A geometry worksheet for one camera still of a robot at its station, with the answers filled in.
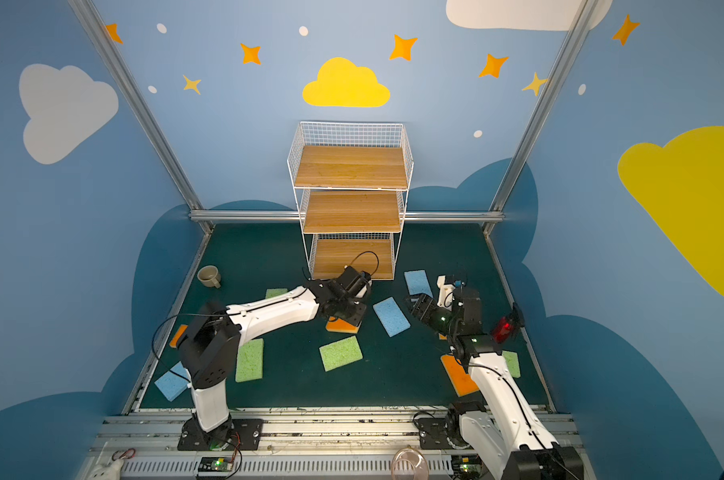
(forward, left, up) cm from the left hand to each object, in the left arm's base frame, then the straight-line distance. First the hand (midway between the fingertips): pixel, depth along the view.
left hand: (361, 310), depth 89 cm
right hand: (-2, -14, +9) cm, 17 cm away
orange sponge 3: (-6, +56, -7) cm, 57 cm away
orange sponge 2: (-18, -28, -6) cm, 34 cm away
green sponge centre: (-11, +6, -6) cm, 14 cm away
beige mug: (+16, +54, -6) cm, 57 cm away
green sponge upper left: (+10, +31, -7) cm, 33 cm away
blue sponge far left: (-20, +52, -6) cm, 56 cm away
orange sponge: (-8, +6, +5) cm, 11 cm away
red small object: (-6, -41, -1) cm, 42 cm away
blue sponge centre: (+2, -10, -7) cm, 12 cm away
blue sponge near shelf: (+15, -20, -7) cm, 26 cm away
